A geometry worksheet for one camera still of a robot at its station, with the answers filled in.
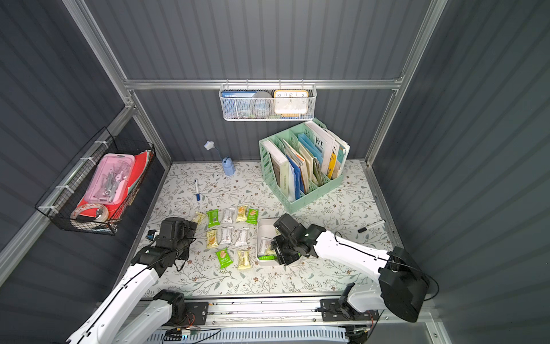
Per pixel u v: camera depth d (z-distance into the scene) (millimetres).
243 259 843
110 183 721
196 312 738
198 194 1069
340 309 654
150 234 709
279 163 847
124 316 462
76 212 651
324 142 931
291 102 882
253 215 982
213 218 963
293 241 613
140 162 786
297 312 753
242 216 965
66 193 630
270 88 886
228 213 982
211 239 891
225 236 911
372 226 939
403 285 415
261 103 889
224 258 854
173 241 612
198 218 960
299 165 871
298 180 908
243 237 911
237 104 913
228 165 1094
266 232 937
